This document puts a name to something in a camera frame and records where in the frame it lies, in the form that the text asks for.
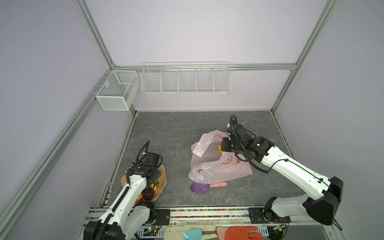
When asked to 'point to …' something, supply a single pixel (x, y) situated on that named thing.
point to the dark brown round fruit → (148, 194)
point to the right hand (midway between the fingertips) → (222, 143)
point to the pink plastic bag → (208, 165)
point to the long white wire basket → (186, 78)
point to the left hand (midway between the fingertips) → (154, 178)
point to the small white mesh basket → (118, 90)
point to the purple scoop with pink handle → (201, 188)
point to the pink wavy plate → (162, 180)
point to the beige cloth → (176, 232)
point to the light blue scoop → (194, 234)
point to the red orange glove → (237, 233)
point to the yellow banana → (220, 149)
